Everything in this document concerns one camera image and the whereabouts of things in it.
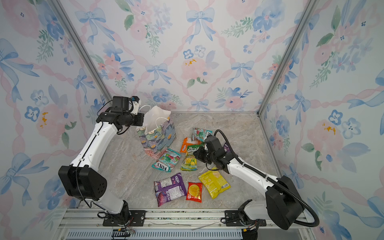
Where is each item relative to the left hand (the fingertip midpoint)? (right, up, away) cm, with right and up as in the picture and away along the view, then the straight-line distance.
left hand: (143, 116), depth 82 cm
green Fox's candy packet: (+13, -26, +8) cm, 30 cm away
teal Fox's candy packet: (+33, -11, +21) cm, 40 cm away
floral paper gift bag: (+9, -9, -2) cm, 13 cm away
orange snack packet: (+24, -16, +18) cm, 34 cm away
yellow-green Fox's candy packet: (+26, -25, -1) cm, 36 cm away
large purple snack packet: (+15, -39, -2) cm, 42 cm away
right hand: (+28, -20, 0) cm, 34 cm away
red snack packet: (+29, -41, -1) cm, 50 cm away
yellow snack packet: (+40, -36, +1) cm, 54 cm away
